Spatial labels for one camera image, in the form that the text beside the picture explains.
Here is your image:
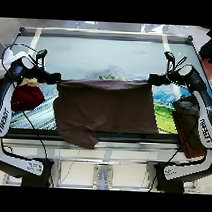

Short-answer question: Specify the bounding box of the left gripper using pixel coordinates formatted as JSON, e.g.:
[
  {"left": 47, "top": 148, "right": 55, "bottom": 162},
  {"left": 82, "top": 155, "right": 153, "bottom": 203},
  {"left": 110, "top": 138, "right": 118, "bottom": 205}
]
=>
[{"left": 44, "top": 70, "right": 63, "bottom": 86}]

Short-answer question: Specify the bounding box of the black cable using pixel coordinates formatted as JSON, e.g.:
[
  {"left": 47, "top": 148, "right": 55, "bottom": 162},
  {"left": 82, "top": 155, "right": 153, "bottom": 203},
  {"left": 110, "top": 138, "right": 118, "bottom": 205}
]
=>
[
  {"left": 149, "top": 119, "right": 199, "bottom": 195},
  {"left": 19, "top": 109, "right": 51, "bottom": 161}
]

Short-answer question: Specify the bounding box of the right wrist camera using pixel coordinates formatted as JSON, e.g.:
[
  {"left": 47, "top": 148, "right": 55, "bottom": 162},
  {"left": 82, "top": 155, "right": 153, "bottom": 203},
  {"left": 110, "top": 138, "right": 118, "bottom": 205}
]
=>
[{"left": 162, "top": 50, "right": 178, "bottom": 75}]

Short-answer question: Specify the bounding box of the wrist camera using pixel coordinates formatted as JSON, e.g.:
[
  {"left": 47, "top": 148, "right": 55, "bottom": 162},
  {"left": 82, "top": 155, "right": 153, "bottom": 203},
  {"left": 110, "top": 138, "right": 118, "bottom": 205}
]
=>
[
  {"left": 162, "top": 50, "right": 178, "bottom": 75},
  {"left": 34, "top": 48, "right": 49, "bottom": 71}
]

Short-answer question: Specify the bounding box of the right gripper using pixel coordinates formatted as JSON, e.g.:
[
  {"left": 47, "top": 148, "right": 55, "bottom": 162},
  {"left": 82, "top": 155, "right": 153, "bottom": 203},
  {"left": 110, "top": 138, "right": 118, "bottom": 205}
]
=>
[{"left": 147, "top": 73, "right": 170, "bottom": 88}]

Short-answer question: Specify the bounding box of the red-brown garment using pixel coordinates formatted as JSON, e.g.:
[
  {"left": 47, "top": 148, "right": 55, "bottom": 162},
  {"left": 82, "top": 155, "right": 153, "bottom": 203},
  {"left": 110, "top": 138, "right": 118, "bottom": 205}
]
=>
[{"left": 171, "top": 110, "right": 209, "bottom": 160}]

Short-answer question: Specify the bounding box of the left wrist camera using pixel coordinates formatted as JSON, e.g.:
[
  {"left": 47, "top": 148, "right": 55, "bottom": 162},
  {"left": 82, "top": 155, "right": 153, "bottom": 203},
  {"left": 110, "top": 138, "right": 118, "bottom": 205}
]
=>
[{"left": 34, "top": 48, "right": 49, "bottom": 71}]

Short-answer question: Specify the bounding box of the dark red garment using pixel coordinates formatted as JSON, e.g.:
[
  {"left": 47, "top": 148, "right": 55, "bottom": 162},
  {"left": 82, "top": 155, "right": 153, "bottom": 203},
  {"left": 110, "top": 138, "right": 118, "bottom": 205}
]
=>
[{"left": 0, "top": 78, "right": 47, "bottom": 114}]

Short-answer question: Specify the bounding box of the silver frame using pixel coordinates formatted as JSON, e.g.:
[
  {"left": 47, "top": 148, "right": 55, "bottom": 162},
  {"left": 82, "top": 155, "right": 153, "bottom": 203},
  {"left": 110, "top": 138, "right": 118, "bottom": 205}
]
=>
[{"left": 0, "top": 25, "right": 212, "bottom": 196}]

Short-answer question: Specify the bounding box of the cream garment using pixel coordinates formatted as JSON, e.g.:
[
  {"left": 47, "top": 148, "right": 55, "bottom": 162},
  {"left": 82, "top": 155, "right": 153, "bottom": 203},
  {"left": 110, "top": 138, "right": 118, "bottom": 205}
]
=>
[{"left": 18, "top": 76, "right": 42, "bottom": 89}]

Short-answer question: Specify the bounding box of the brown T-shirt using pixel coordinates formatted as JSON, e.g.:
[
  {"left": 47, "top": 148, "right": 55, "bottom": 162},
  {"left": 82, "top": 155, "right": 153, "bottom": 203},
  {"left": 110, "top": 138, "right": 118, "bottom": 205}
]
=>
[{"left": 50, "top": 76, "right": 162, "bottom": 153}]

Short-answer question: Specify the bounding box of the white garment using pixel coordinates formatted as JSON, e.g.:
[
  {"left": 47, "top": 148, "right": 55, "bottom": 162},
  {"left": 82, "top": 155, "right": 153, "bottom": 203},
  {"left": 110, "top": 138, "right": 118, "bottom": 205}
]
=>
[{"left": 0, "top": 50, "right": 18, "bottom": 81}]

